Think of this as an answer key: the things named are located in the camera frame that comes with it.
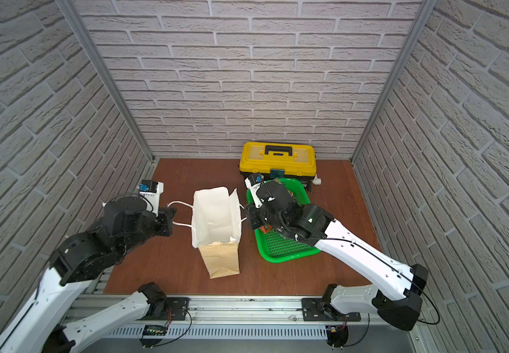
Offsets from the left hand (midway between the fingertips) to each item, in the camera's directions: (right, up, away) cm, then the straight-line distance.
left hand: (175, 203), depth 64 cm
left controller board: (-11, -44, +9) cm, 46 cm away
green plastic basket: (+32, -21, +24) cm, 45 cm away
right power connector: (+50, -43, +5) cm, 67 cm away
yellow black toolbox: (+34, +16, +34) cm, 50 cm away
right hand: (+22, -1, +3) cm, 22 cm away
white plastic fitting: (+53, +6, +43) cm, 68 cm away
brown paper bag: (+7, -13, +24) cm, 28 cm away
